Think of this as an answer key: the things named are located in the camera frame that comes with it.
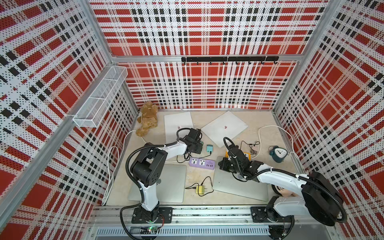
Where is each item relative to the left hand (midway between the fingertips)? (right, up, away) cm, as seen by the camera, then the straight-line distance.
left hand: (200, 146), depth 97 cm
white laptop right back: (+20, +14, +14) cm, 28 cm away
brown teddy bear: (-36, +19, +4) cm, 41 cm away
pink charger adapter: (+34, -3, -2) cm, 35 cm away
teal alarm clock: (+48, -4, -6) cm, 49 cm away
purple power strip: (+1, -9, -8) cm, 12 cm away
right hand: (+12, -8, -12) cm, 19 cm away
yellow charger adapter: (0, -21, -17) cm, 27 cm away
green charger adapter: (+6, -1, +1) cm, 7 cm away
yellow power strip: (+30, -4, -4) cm, 31 cm away
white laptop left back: (-20, +16, +14) cm, 29 cm away
